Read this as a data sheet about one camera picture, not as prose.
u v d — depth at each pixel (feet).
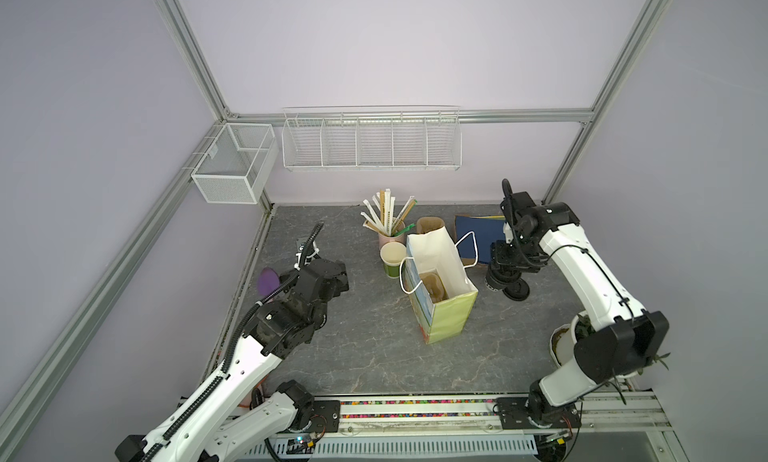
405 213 3.24
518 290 3.11
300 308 1.64
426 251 2.78
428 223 3.67
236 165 3.25
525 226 1.84
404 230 3.26
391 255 3.14
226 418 1.40
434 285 3.12
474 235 2.28
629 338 1.37
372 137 3.24
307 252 1.58
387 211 3.25
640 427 2.42
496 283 2.57
